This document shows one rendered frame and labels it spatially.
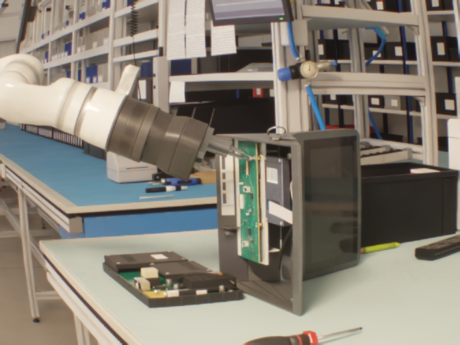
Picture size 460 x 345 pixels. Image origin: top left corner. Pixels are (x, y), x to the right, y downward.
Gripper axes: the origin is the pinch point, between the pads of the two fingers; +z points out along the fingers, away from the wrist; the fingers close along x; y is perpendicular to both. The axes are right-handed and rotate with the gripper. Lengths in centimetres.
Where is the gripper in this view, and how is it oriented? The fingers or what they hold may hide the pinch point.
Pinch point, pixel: (250, 158)
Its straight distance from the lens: 124.7
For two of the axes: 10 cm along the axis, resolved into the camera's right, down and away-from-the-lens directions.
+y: -2.4, 6.8, -6.9
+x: 2.6, -6.4, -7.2
